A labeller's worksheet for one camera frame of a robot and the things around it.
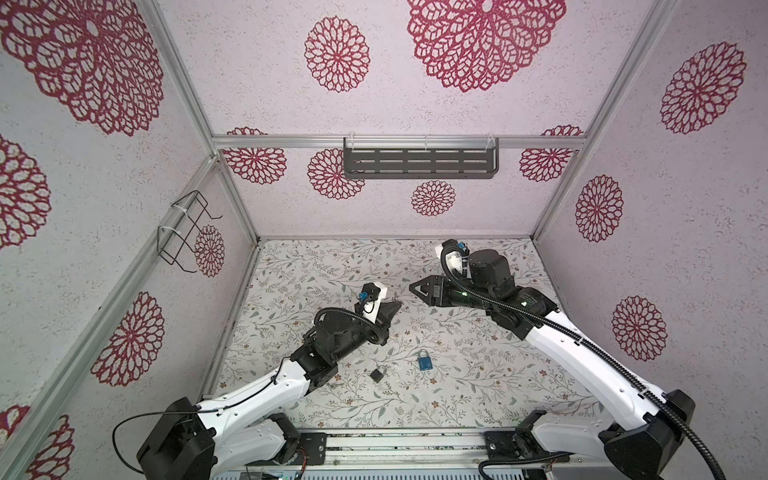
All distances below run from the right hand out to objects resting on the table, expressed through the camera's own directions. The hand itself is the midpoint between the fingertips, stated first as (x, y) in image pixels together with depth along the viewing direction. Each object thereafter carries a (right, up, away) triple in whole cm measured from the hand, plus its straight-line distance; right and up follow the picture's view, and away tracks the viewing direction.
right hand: (415, 282), depth 69 cm
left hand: (-4, -6, +5) cm, 9 cm away
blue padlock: (+5, -25, +19) cm, 32 cm away
